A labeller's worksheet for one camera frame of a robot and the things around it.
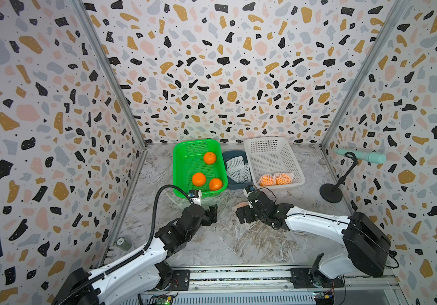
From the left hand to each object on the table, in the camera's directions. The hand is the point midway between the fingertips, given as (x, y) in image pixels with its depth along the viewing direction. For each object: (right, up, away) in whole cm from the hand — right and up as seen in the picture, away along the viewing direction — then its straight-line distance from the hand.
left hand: (214, 206), depth 81 cm
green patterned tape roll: (-36, -14, -4) cm, 39 cm away
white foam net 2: (+13, +11, +21) cm, 27 cm away
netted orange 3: (+25, +9, +17) cm, 32 cm away
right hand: (+14, -3, +5) cm, 16 cm away
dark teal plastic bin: (+8, +7, +21) cm, 24 cm away
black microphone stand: (+60, +2, +19) cm, 63 cm away
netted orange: (-10, +10, +19) cm, 23 cm away
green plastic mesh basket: (-12, +17, +30) cm, 37 cm away
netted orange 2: (-1, +7, +14) cm, 16 cm away
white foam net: (+9, +16, +19) cm, 27 cm away
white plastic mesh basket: (+32, +23, +36) cm, 54 cm away
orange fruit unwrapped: (-5, +21, +29) cm, 36 cm away
